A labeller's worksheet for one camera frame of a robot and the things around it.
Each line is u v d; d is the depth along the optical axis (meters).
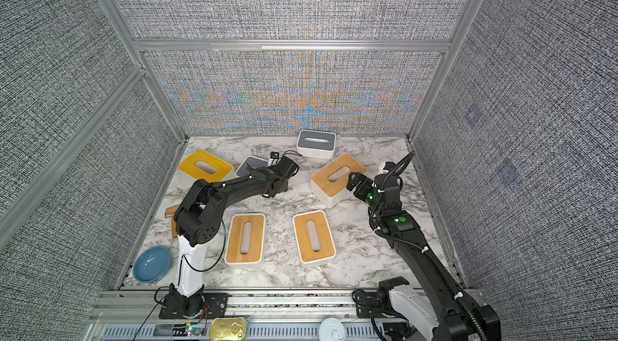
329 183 0.92
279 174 0.78
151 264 0.79
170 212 0.92
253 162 1.04
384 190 0.58
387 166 0.71
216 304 0.74
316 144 1.19
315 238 0.85
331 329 0.65
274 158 0.88
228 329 0.66
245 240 0.86
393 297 0.62
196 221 0.53
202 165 1.00
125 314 0.74
